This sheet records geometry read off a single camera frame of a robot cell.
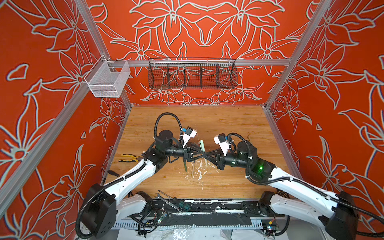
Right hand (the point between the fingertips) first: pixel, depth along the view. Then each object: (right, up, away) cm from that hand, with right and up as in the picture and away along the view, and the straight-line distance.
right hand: (203, 156), depth 66 cm
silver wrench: (-11, -28, +7) cm, 31 cm away
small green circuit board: (+32, -34, +2) cm, 47 cm away
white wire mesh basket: (-59, +39, +21) cm, 74 cm away
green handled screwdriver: (-11, -26, +7) cm, 29 cm away
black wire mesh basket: (-5, +48, +32) cm, 58 cm away
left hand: (0, +1, -1) cm, 2 cm away
